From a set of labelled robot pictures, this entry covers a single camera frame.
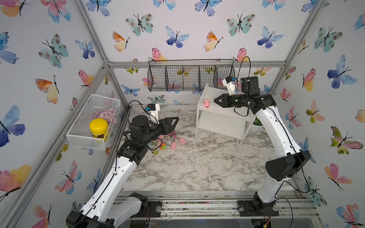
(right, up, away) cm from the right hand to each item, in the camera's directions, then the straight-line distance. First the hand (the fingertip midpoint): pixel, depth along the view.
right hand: (216, 98), depth 73 cm
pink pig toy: (-5, -2, +1) cm, 6 cm away
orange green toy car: (-31, -28, +22) cm, 47 cm away
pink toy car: (-25, -23, +25) cm, 42 cm away
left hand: (-20, -10, -6) cm, 23 cm away
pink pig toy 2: (-24, -28, +23) cm, 43 cm away
